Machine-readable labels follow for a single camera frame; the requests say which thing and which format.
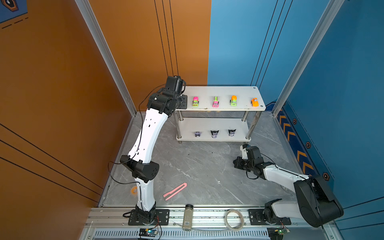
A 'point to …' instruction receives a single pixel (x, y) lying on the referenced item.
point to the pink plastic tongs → (173, 195)
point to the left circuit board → (148, 232)
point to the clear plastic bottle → (188, 217)
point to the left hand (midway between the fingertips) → (181, 98)
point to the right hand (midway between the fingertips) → (232, 162)
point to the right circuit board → (275, 233)
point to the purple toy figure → (197, 134)
